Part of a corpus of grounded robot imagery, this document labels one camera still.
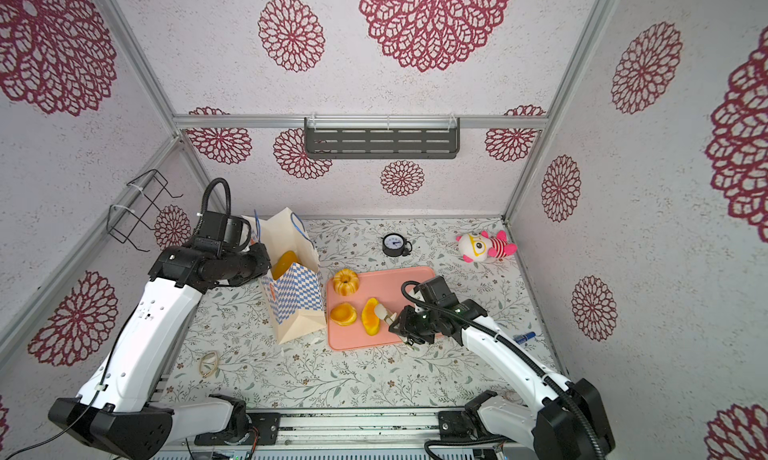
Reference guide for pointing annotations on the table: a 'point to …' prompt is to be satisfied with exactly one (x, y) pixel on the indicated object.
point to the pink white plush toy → (476, 246)
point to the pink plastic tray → (384, 287)
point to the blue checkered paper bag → (295, 286)
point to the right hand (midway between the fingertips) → (391, 327)
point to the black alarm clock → (396, 245)
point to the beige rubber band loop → (200, 364)
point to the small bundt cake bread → (345, 282)
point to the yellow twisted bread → (370, 319)
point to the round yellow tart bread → (343, 314)
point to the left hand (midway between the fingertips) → (271, 268)
